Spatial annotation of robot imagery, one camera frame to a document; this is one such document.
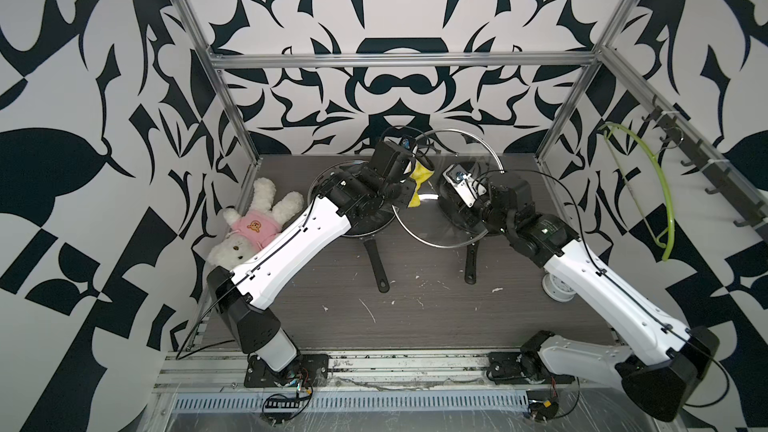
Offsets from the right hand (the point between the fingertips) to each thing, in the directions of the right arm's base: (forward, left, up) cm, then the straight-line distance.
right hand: (457, 181), depth 73 cm
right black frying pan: (-11, +2, +3) cm, 11 cm away
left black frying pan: (-2, +23, -23) cm, 32 cm away
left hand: (+1, +14, +2) cm, 14 cm away
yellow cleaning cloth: (-1, +10, +4) cm, 10 cm away
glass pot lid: (+5, +1, -23) cm, 24 cm away
